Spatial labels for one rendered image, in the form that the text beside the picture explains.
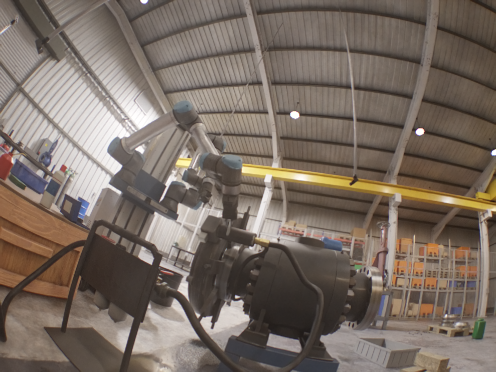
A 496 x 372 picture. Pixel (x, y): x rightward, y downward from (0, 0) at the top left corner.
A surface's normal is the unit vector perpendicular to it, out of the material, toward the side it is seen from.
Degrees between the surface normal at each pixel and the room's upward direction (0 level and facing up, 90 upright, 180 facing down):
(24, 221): 90
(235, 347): 90
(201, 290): 113
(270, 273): 85
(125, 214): 90
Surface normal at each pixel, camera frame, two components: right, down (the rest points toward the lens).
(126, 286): -0.15, -0.47
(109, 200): 0.77, -0.04
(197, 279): -0.26, -0.16
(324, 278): -0.07, -0.66
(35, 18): 0.92, 0.14
